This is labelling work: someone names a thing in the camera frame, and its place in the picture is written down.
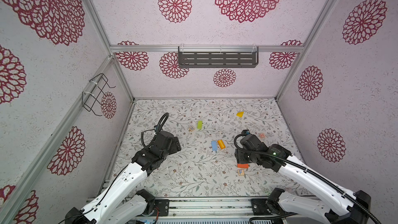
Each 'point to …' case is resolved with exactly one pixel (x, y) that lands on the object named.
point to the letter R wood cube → (191, 128)
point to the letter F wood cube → (241, 172)
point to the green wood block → (199, 124)
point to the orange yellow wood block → (221, 144)
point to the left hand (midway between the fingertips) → (172, 145)
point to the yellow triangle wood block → (240, 114)
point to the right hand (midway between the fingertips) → (238, 151)
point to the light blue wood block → (214, 145)
